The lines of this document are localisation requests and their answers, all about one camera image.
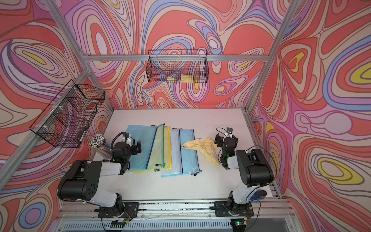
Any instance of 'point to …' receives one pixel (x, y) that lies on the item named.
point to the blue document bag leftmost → (144, 135)
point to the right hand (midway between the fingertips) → (225, 137)
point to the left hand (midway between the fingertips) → (134, 141)
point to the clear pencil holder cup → (98, 142)
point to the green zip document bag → (156, 161)
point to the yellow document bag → (167, 152)
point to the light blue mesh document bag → (190, 162)
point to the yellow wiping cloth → (206, 145)
